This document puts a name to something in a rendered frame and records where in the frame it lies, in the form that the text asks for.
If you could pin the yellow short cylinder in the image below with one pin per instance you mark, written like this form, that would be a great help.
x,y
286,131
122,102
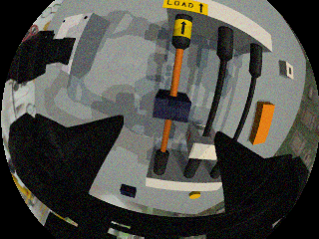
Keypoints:
x,y
194,194

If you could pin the orange rectangular block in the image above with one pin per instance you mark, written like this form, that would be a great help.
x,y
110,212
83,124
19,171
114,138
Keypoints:
x,y
262,122

